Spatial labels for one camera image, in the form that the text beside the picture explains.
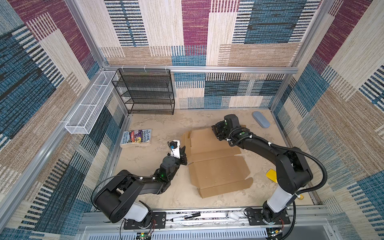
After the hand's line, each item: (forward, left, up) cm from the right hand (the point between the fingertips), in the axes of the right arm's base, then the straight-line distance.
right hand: (210, 127), depth 90 cm
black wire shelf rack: (+34, +43, +1) cm, 55 cm away
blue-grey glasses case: (+17, -41, -15) cm, 46 cm away
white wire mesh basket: (-8, +62, +19) cm, 65 cm away
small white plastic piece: (-44, -8, -13) cm, 46 cm away
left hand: (-10, +15, -2) cm, 18 cm away
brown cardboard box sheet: (-20, -2, -14) cm, 24 cm away
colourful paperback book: (+3, +46, -13) cm, 48 cm away
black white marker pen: (-43, +15, -15) cm, 48 cm away
